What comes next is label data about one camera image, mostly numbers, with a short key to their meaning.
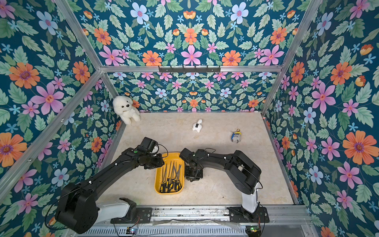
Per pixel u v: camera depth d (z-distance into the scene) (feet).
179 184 2.70
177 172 2.90
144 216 2.41
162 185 2.65
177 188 2.63
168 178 2.81
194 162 2.10
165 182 2.75
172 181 2.75
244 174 1.56
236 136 3.29
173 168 2.97
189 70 3.05
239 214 2.39
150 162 2.30
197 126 3.51
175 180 2.76
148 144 2.21
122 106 3.33
